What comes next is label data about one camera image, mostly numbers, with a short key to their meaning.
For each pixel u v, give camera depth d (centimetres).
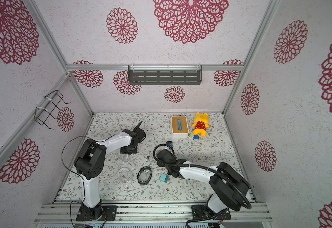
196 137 106
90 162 52
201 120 106
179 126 108
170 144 78
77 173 54
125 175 87
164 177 84
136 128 83
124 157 94
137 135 74
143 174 88
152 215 73
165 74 96
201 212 73
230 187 44
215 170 47
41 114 73
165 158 67
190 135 106
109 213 73
